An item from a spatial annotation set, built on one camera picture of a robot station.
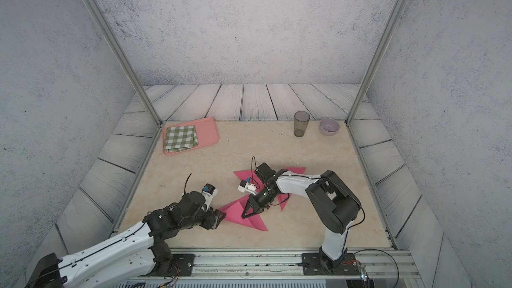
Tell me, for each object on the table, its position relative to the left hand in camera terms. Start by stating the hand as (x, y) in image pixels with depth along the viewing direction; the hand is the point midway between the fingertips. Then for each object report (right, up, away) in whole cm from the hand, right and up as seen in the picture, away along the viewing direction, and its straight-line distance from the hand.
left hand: (222, 215), depth 78 cm
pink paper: (+5, +1, +1) cm, 5 cm away
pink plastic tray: (-16, +33, +37) cm, 52 cm away
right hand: (+9, -1, 0) cm, 9 cm away
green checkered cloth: (-30, +30, +33) cm, 53 cm away
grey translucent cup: (+36, +39, +26) cm, 59 cm away
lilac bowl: (+54, +36, +36) cm, 74 cm away
